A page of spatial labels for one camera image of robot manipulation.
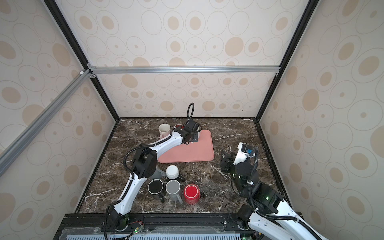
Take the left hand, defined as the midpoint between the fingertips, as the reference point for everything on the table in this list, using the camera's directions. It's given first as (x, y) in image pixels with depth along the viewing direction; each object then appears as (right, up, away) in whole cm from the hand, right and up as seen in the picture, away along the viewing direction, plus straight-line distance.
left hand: (198, 133), depth 100 cm
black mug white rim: (-23, -28, -22) cm, 42 cm away
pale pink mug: (-23, +2, +3) cm, 24 cm away
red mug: (-4, -31, -25) cm, 40 cm away
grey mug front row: (-13, -27, -26) cm, 40 cm away
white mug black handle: (-14, -22, -19) cm, 32 cm away
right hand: (+12, -9, -33) cm, 36 cm away
